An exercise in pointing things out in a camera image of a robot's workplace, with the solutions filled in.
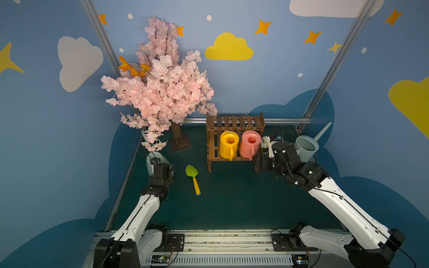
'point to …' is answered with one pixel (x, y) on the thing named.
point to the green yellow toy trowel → (192, 172)
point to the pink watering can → (249, 143)
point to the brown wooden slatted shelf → (215, 125)
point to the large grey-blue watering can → (306, 146)
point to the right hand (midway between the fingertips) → (263, 155)
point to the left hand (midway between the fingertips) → (162, 172)
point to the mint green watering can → (163, 158)
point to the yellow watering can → (229, 140)
